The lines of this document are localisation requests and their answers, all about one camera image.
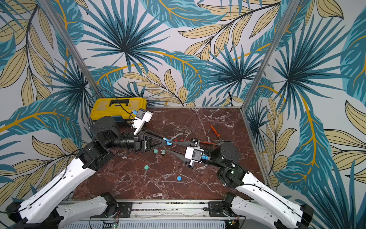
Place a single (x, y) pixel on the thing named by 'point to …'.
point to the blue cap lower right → (178, 178)
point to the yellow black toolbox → (119, 109)
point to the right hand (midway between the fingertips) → (169, 142)
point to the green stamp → (163, 152)
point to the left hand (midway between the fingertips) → (163, 147)
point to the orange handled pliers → (217, 135)
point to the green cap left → (146, 167)
